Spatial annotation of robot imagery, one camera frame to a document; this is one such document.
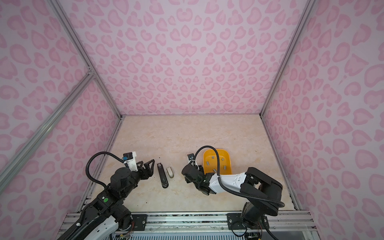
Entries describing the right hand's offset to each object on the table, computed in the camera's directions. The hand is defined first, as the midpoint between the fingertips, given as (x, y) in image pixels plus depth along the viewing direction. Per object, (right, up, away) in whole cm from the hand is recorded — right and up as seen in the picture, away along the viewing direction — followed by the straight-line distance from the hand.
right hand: (189, 169), depth 87 cm
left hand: (-20, +8, -11) cm, 24 cm away
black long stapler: (-15, -6, -1) cm, 16 cm away
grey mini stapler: (-11, -2, +1) cm, 12 cm away
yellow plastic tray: (+13, +2, +9) cm, 16 cm away
